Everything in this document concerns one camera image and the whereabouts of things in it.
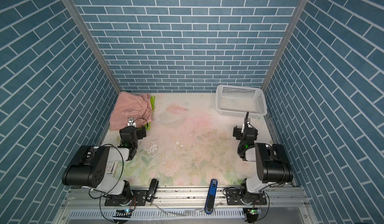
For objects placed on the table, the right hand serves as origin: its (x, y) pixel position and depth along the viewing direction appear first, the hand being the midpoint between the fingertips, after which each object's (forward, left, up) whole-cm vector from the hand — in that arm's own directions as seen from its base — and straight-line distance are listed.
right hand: (244, 125), depth 94 cm
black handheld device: (-40, +49, -3) cm, 64 cm away
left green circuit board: (-50, +61, -9) cm, 80 cm away
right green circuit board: (-44, -1, -8) cm, 45 cm away
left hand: (-7, +70, +1) cm, 70 cm away
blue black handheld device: (-40, +20, -6) cm, 45 cm away
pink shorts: (+10, +81, +1) cm, 81 cm away
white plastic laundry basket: (+26, +3, -6) cm, 27 cm away
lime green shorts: (-2, +64, -6) cm, 64 cm away
